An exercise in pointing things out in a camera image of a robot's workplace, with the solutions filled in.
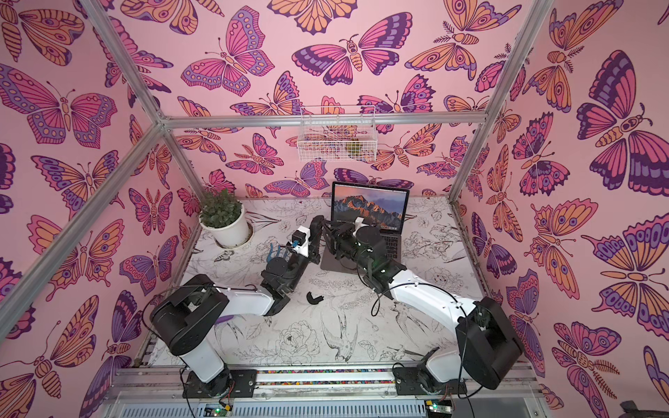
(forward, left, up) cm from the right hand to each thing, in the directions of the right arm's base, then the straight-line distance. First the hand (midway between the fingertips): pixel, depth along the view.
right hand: (321, 222), depth 74 cm
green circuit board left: (-43, +27, -31) cm, 60 cm away
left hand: (+3, +1, -6) cm, 7 cm away
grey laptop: (+23, -21, -18) cm, 36 cm away
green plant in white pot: (+14, +37, -14) cm, 42 cm away
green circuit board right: (-40, -33, -31) cm, 60 cm away
